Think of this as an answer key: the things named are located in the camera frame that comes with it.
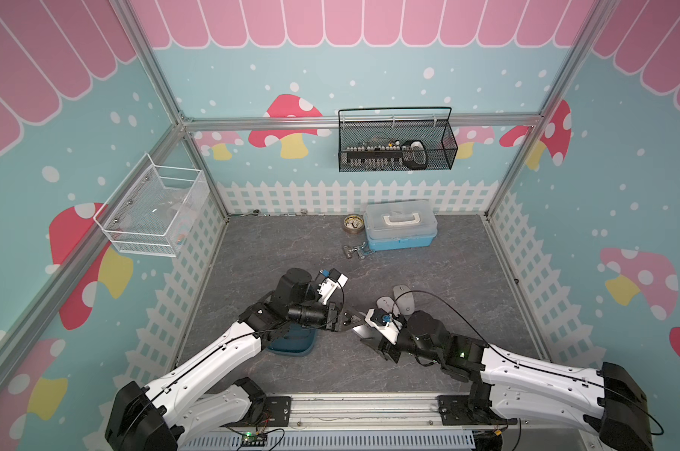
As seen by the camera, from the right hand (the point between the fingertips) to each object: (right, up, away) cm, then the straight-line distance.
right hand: (368, 328), depth 73 cm
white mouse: (+7, +2, +20) cm, 21 cm away
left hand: (-3, +2, -5) cm, 7 cm away
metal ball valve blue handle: (-1, +20, +33) cm, 38 cm away
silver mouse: (0, -1, -2) cm, 3 cm away
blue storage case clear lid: (+13, +29, +29) cm, 43 cm away
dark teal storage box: (-21, -9, +16) cm, 28 cm away
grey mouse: (+13, +4, +18) cm, 23 cm away
